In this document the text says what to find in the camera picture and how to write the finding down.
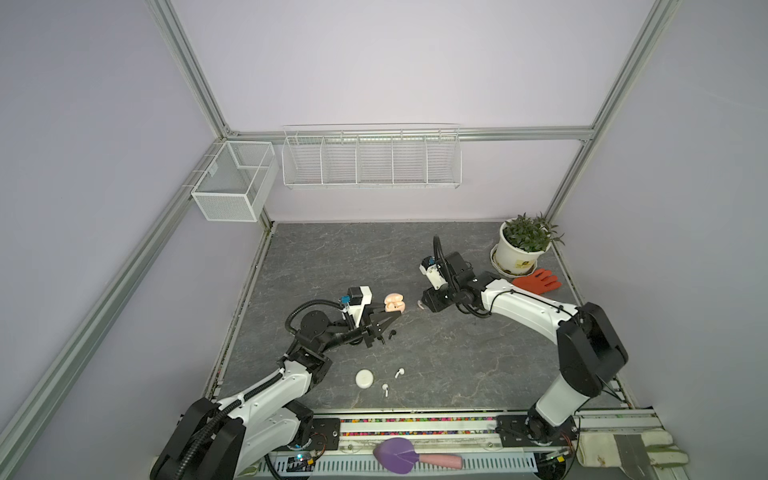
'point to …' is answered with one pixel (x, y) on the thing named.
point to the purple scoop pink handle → (399, 456)
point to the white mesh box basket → (235, 185)
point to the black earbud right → (393, 332)
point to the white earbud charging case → (364, 378)
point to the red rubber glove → (537, 281)
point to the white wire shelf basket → (372, 156)
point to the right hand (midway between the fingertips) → (430, 298)
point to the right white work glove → (629, 450)
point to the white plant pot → (508, 260)
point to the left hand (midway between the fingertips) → (398, 314)
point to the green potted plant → (530, 233)
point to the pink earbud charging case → (394, 302)
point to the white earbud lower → (385, 387)
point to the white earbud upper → (401, 371)
